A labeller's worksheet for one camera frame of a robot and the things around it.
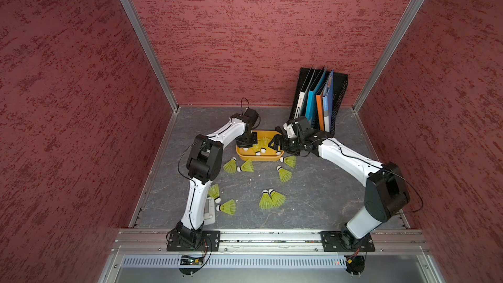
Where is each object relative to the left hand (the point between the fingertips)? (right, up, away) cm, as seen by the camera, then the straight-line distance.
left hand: (250, 148), depth 98 cm
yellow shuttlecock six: (-9, -9, -4) cm, 14 cm away
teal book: (+31, +19, -4) cm, 36 cm away
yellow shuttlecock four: (-1, -8, -8) cm, 11 cm away
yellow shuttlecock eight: (+17, -12, -6) cm, 22 cm away
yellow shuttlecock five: (+20, -6, -5) cm, 21 cm away
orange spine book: (+33, +23, -10) cm, 41 cm away
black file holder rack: (+48, +35, +3) cm, 59 cm away
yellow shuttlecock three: (+15, -2, -1) cm, 15 cm away
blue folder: (+36, +23, -11) cm, 44 cm away
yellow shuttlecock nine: (-15, -18, -15) cm, 28 cm away
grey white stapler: (-16, -26, -20) cm, 37 cm away
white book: (+30, +39, +5) cm, 50 cm away
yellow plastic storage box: (-1, -3, -1) cm, 3 cm away
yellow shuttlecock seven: (+4, 0, -1) cm, 4 cm away
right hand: (+12, +1, -12) cm, 17 cm away
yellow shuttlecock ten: (-8, -22, -20) cm, 31 cm away
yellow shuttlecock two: (0, -1, 0) cm, 1 cm away
